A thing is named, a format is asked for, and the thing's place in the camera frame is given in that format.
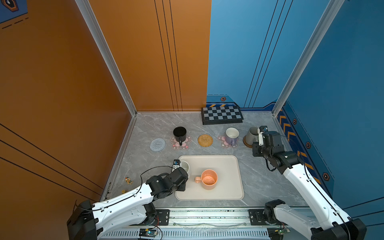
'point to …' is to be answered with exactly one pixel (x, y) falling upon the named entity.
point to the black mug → (180, 134)
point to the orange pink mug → (208, 179)
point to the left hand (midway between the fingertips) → (184, 180)
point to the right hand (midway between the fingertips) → (254, 144)
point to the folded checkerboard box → (221, 115)
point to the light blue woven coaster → (157, 144)
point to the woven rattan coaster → (205, 140)
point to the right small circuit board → (276, 233)
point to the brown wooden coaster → (245, 144)
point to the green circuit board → (147, 232)
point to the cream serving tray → (229, 186)
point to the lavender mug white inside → (231, 134)
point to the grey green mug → (252, 135)
